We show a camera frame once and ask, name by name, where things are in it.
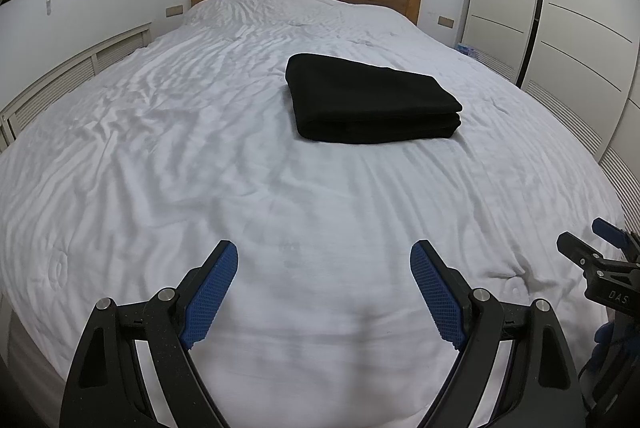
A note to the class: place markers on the person's right hand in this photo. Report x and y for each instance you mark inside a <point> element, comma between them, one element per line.
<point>607,338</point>

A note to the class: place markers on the white wardrobe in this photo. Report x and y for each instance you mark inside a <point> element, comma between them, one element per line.
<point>575,7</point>

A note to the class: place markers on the blue tissue pack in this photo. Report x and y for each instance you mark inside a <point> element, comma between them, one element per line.
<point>467,48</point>

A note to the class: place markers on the bed with white duvet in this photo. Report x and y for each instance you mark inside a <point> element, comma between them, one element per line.
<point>200,132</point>

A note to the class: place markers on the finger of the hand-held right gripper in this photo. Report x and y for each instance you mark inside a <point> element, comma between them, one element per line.
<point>580,253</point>
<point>612,232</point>

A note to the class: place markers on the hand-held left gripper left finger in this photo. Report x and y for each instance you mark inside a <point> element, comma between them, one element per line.
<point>210,298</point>

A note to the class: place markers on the low white louvered cabinet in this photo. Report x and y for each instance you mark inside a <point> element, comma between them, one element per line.
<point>60,77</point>

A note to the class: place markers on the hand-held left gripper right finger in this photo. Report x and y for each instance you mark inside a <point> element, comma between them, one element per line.
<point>437,298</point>

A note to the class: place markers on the black pants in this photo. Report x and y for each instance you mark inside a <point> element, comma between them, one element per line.
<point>365,97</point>

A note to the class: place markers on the beige wall socket plate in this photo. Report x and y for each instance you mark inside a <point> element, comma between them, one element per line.
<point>175,11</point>
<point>446,21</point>

